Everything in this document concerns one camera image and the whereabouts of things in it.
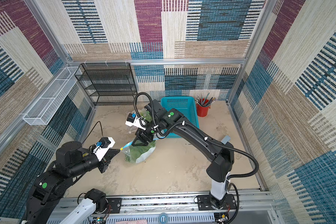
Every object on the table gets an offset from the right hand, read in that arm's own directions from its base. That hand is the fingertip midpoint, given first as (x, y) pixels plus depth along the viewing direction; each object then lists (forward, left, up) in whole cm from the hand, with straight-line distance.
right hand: (139, 139), depth 69 cm
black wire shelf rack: (+54, +33, -8) cm, 64 cm away
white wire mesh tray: (+10, +49, +8) cm, 50 cm away
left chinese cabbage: (-6, +1, -3) cm, 7 cm away
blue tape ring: (-30, -11, -26) cm, 41 cm away
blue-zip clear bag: (-6, +5, +1) cm, 8 cm away
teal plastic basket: (+44, -27, -23) cm, 57 cm away
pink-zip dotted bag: (+21, +11, -21) cm, 32 cm away
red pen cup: (+38, -39, -19) cm, 58 cm away
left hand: (-7, +8, +2) cm, 11 cm away
